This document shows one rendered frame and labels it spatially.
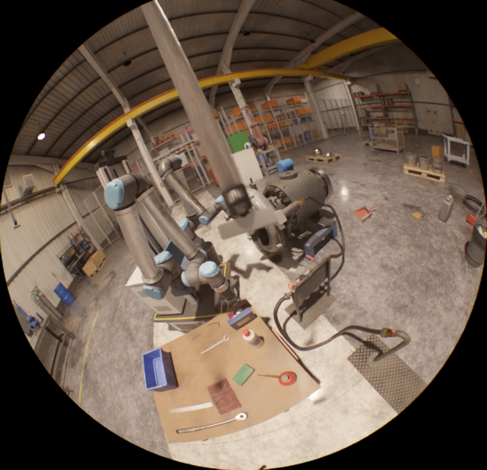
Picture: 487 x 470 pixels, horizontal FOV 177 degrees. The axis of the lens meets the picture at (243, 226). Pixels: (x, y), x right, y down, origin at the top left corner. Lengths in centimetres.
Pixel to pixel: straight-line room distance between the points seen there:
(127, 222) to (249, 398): 106
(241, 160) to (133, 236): 484
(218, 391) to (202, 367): 20
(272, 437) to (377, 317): 125
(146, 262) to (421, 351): 205
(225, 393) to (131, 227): 99
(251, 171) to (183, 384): 542
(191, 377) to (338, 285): 146
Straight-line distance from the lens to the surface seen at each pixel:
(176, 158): 142
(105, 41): 819
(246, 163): 540
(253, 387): 98
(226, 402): 103
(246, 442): 159
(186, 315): 161
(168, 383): 115
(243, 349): 104
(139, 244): 82
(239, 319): 99
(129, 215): 76
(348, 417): 148
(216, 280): 79
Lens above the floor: 141
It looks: 28 degrees down
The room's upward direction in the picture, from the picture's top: 24 degrees counter-clockwise
